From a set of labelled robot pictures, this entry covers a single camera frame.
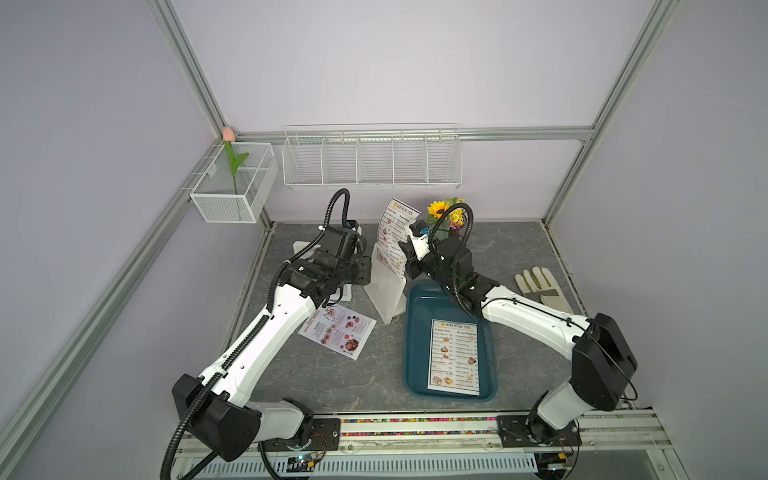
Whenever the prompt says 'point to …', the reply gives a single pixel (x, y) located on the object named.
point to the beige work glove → (538, 284)
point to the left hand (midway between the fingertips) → (363, 266)
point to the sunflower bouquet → (454, 220)
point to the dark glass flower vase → (453, 234)
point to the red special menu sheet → (338, 328)
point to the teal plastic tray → (425, 302)
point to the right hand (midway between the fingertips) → (400, 241)
